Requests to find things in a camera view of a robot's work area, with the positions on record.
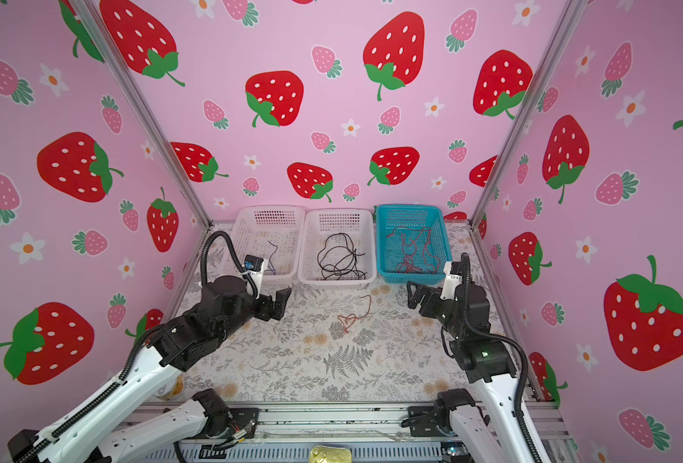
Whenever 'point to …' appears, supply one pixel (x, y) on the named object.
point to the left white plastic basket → (274, 233)
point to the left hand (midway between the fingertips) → (277, 285)
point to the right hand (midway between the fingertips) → (418, 287)
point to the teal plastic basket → (390, 250)
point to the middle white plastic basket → (320, 224)
